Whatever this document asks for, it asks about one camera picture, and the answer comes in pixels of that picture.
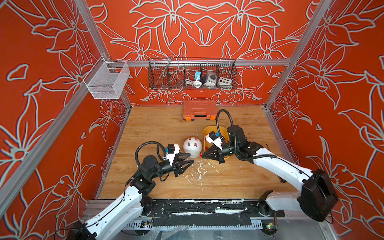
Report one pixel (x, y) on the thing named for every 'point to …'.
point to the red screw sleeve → (200, 155)
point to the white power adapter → (211, 79)
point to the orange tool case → (198, 110)
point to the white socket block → (224, 81)
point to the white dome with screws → (193, 145)
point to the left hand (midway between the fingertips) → (191, 158)
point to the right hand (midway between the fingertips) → (202, 157)
